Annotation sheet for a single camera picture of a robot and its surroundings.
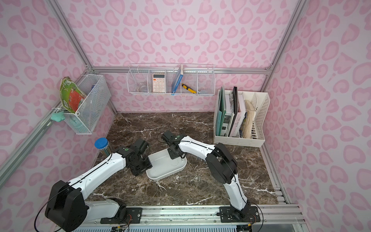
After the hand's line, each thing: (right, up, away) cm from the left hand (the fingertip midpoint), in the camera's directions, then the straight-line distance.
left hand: (149, 165), depth 83 cm
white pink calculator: (+3, +51, +12) cm, 52 cm away
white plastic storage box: (+6, -2, +9) cm, 11 cm away
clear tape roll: (-8, +48, +12) cm, 50 cm away
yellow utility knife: (+22, +48, +14) cm, 55 cm away
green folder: (+40, +28, -2) cm, 49 cm away
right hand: (+14, +5, +9) cm, 17 cm away
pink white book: (+52, +28, -1) cm, 59 cm away
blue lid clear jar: (-26, +12, -2) cm, 29 cm away
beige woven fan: (+61, +32, +7) cm, 70 cm away
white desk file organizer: (+73, +38, +17) cm, 84 cm away
